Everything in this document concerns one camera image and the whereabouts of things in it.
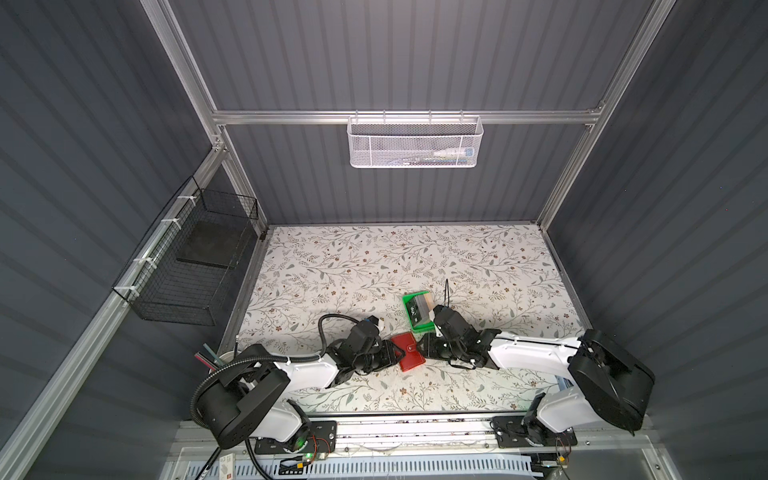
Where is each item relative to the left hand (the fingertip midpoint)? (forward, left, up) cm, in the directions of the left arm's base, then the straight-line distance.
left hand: (405, 356), depth 84 cm
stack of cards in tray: (+15, -6, +2) cm, 16 cm away
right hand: (+2, -5, 0) cm, 5 cm away
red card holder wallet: (0, -2, -2) cm, 3 cm away
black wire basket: (+15, +56, +24) cm, 63 cm away
